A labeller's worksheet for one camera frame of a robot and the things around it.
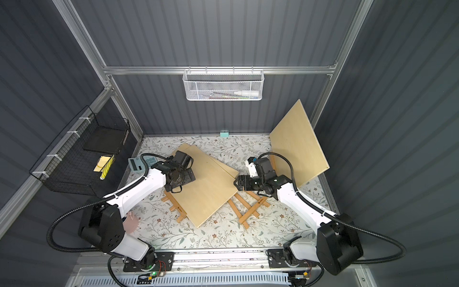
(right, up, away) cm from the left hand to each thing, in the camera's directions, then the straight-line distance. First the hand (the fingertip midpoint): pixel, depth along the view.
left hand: (186, 181), depth 86 cm
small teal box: (+17, +27, +35) cm, 47 cm away
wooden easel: (+31, -14, -2) cm, 34 cm away
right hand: (+28, 0, -4) cm, 28 cm away
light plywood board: (+13, -3, +5) cm, 14 cm away
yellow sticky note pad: (-33, +10, -11) cm, 36 cm away
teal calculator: (-33, +7, +16) cm, 37 cm away
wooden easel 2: (-4, -13, -1) cm, 14 cm away
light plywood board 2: (+8, +6, +13) cm, 16 cm away
